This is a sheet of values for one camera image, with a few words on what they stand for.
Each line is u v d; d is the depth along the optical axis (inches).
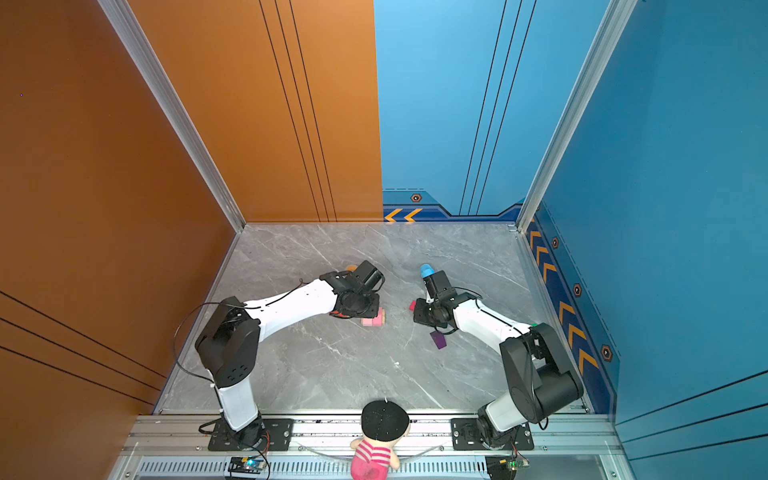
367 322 35.7
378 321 35.9
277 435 29.1
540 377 17.1
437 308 26.9
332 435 29.8
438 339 35.1
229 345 18.8
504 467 27.6
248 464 27.9
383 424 26.9
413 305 38.1
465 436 28.5
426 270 40.2
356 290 27.4
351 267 41.4
